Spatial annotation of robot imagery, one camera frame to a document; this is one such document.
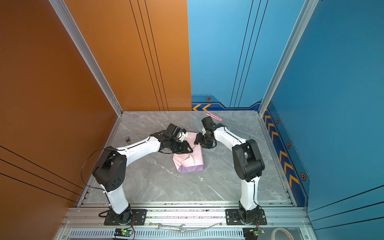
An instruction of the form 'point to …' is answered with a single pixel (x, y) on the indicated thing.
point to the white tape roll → (273, 233)
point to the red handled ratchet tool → (127, 140)
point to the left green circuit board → (126, 232)
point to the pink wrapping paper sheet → (192, 161)
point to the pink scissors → (213, 116)
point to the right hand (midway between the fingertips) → (196, 144)
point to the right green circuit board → (250, 233)
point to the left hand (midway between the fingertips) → (192, 150)
